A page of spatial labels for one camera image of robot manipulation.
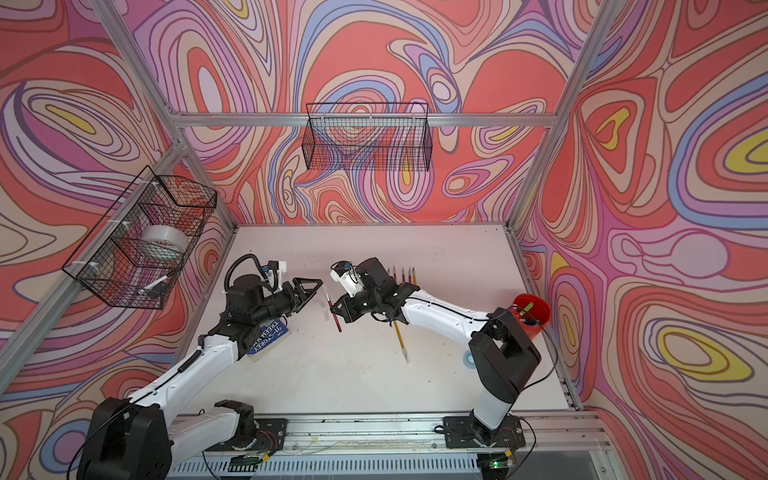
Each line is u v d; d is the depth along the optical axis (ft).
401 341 2.92
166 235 2.44
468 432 2.40
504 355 1.47
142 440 1.30
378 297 2.10
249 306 2.06
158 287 2.35
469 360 2.77
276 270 2.39
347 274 2.39
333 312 2.57
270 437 2.36
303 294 2.36
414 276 3.42
